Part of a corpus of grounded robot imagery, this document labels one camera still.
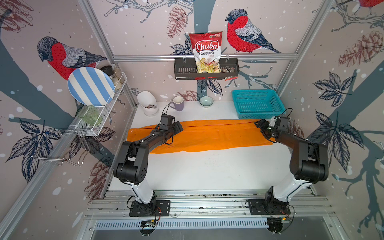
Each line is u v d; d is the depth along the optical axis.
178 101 1.14
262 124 0.88
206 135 1.00
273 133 0.74
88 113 0.69
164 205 0.73
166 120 0.76
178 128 0.88
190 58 0.93
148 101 1.08
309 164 0.48
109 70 0.80
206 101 1.19
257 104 1.22
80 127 0.65
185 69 0.95
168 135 0.71
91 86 0.73
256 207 0.73
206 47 0.80
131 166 0.48
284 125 0.76
